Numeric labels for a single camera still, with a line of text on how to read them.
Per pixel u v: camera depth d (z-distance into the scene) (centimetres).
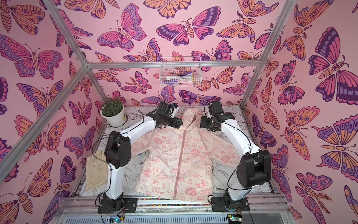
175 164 88
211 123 61
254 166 44
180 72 96
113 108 95
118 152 54
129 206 74
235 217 71
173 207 74
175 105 85
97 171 87
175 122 85
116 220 71
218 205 73
